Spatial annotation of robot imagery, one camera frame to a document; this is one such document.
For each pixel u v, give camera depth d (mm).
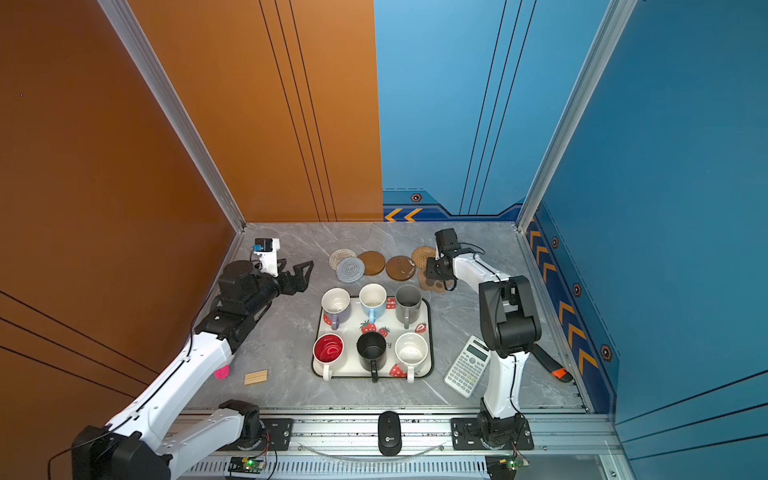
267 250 658
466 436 726
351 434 755
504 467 697
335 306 937
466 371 827
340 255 1092
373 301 939
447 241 806
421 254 1109
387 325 919
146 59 763
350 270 1050
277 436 740
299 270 698
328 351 851
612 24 711
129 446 393
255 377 822
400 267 1054
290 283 685
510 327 519
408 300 889
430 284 1018
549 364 842
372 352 856
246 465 709
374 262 1089
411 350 866
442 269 767
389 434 723
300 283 704
